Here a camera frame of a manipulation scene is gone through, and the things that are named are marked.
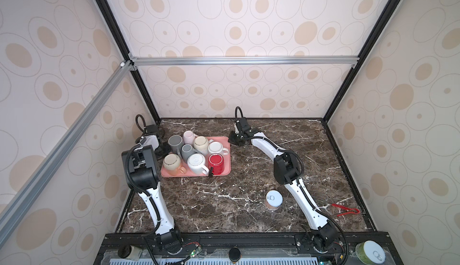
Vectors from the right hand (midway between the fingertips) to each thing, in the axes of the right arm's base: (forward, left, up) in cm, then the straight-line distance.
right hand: (227, 140), depth 108 cm
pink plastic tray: (-3, +1, +4) cm, 5 cm away
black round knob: (-59, -4, +9) cm, 60 cm away
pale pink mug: (-5, +20, +10) cm, 23 cm away
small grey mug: (-14, +20, +10) cm, 26 cm away
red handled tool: (-41, -62, -2) cm, 74 cm away
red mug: (-20, +4, +8) cm, 22 cm away
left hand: (-8, +33, +2) cm, 34 cm away
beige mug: (-21, +27, +9) cm, 35 cm away
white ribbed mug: (-21, +15, +8) cm, 27 cm away
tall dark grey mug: (-10, +26, +10) cm, 30 cm away
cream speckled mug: (-8, +14, +7) cm, 18 cm away
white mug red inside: (-10, +5, +7) cm, 13 cm away
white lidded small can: (-38, -22, +4) cm, 44 cm away
